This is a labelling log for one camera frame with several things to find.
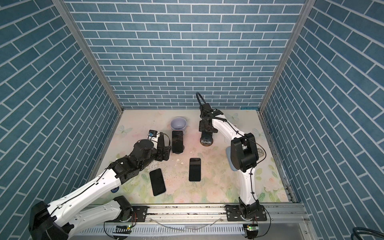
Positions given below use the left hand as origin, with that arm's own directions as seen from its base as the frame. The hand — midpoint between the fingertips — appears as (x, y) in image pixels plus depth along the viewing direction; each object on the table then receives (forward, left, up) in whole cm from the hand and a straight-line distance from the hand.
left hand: (165, 146), depth 78 cm
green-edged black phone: (-6, -16, -19) cm, 25 cm away
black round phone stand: (+11, -23, -11) cm, 28 cm away
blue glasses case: (+5, -38, -18) cm, 42 cm away
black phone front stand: (-13, +5, -18) cm, 23 cm away
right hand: (+19, -22, -8) cm, 30 cm away
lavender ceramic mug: (+28, -4, -16) cm, 32 cm away
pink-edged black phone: (+9, -5, -10) cm, 14 cm away
